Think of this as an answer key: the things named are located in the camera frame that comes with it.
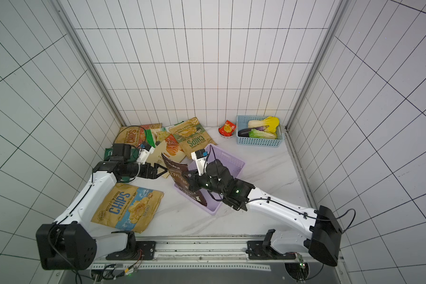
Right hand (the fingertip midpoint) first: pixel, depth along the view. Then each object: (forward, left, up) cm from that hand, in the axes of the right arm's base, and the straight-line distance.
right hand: (175, 179), depth 66 cm
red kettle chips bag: (+49, +37, -23) cm, 66 cm away
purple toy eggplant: (+46, -31, -22) cm, 60 cm away
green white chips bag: (+44, +30, -23) cm, 58 cm away
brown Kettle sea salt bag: (+5, +1, -2) cm, 6 cm away
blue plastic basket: (+59, -30, -25) cm, 71 cm away
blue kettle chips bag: (-4, +27, -24) cm, 36 cm away
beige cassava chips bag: (+34, +15, -24) cm, 44 cm away
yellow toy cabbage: (+52, -49, -18) cm, 73 cm away
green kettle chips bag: (+42, +4, -23) cm, 48 cm away
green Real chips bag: (+27, +51, -23) cm, 62 cm away
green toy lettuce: (+44, -37, -20) cm, 61 cm away
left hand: (+8, +13, -11) cm, 19 cm away
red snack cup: (+48, -20, -22) cm, 57 cm away
